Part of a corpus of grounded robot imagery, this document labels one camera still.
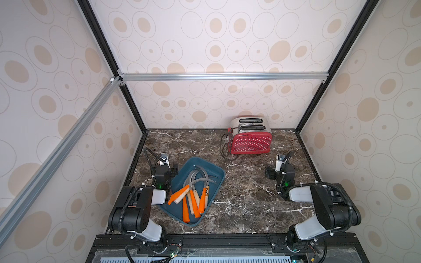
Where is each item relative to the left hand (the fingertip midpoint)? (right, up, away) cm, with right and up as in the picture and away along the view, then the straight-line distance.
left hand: (168, 159), depth 92 cm
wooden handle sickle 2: (+13, -17, -6) cm, 22 cm away
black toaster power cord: (+34, +11, +5) cm, 36 cm away
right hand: (+65, -4, +3) cm, 66 cm away
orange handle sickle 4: (+20, -22, -13) cm, 32 cm away
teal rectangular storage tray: (+15, -16, -4) cm, 22 cm away
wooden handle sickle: (+9, -18, -9) cm, 22 cm away
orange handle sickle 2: (+12, -26, -10) cm, 30 cm away
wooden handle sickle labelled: (+22, -18, -5) cm, 29 cm away
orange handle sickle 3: (+17, -23, -11) cm, 30 cm away
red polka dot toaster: (+47, +14, +3) cm, 49 cm away
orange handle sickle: (+7, -18, -10) cm, 21 cm away
